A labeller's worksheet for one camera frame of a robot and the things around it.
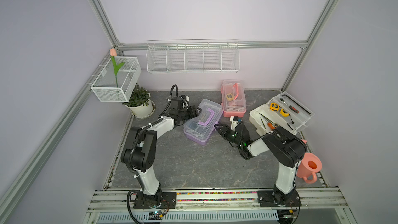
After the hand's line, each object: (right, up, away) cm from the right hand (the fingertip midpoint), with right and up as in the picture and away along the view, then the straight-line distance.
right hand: (214, 126), depth 92 cm
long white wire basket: (-11, +45, +7) cm, 47 cm away
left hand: (-9, +8, +1) cm, 12 cm away
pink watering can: (+45, -16, -18) cm, 51 cm away
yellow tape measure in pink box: (+11, +18, +14) cm, 25 cm away
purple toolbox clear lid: (-8, +1, -3) cm, 9 cm away
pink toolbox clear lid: (+14, +19, +16) cm, 29 cm away
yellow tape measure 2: (+44, +8, +4) cm, 45 cm away
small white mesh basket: (-53, +21, -19) cm, 61 cm away
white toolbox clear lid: (+44, +10, +2) cm, 45 cm away
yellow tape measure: (+39, +11, +7) cm, 41 cm away
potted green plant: (-45, +13, +1) cm, 47 cm away
